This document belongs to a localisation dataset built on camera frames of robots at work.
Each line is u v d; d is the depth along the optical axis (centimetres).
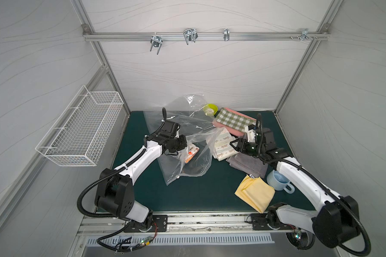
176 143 75
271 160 57
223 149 95
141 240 69
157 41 80
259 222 74
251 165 90
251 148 70
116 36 77
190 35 77
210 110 118
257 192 82
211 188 86
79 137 68
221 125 111
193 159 93
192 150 95
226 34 78
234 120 115
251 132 74
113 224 75
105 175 43
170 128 66
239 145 72
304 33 77
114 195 42
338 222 40
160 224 74
